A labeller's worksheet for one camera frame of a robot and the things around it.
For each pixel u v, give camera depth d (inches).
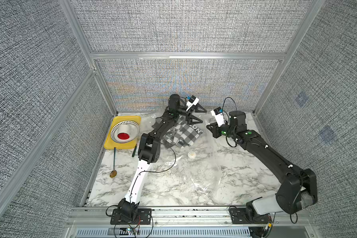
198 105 34.3
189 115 32.2
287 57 34.0
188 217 29.4
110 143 39.7
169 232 27.6
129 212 25.5
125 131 39.4
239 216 28.8
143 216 28.8
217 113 27.8
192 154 37.3
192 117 31.3
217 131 28.4
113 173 34.6
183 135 39.5
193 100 30.7
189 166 35.7
